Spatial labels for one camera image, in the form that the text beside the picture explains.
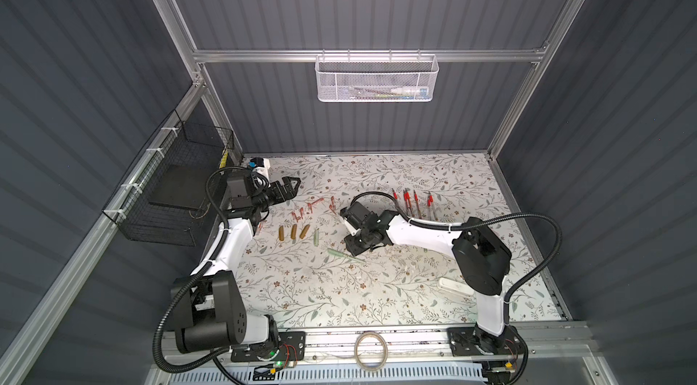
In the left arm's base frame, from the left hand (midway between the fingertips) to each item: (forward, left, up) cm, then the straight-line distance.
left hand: (292, 183), depth 84 cm
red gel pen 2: (+8, -44, -20) cm, 49 cm away
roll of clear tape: (-45, -27, -20) cm, 56 cm away
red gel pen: (+9, -41, -20) cm, 46 cm away
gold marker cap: (-6, +2, -21) cm, 21 cm away
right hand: (-13, -19, -17) cm, 28 cm away
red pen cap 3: (+8, -11, -20) cm, 24 cm away
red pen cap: (+3, 0, -21) cm, 21 cm away
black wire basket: (-13, +29, +9) cm, 33 cm away
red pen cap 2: (+8, -5, -21) cm, 23 cm away
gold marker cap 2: (-6, -2, -21) cm, 21 cm away
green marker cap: (-9, -6, -20) cm, 23 cm away
